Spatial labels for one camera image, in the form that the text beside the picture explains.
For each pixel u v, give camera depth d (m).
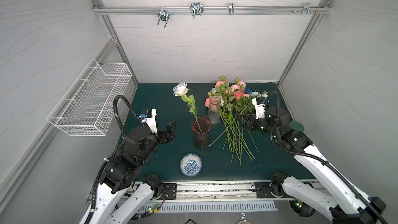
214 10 0.78
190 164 0.81
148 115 0.52
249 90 1.10
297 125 0.85
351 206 0.38
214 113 0.92
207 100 1.01
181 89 0.66
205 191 0.75
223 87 1.08
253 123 0.63
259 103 0.62
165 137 0.55
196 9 0.77
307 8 0.77
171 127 0.56
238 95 1.04
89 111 0.67
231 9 0.78
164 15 0.80
